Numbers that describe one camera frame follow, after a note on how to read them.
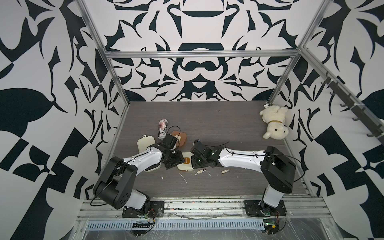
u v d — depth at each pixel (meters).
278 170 0.46
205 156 0.66
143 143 0.93
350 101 0.60
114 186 0.43
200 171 0.86
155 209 0.74
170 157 0.75
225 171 0.86
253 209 0.74
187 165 0.86
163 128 0.99
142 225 0.73
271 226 0.71
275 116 1.01
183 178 0.85
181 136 0.98
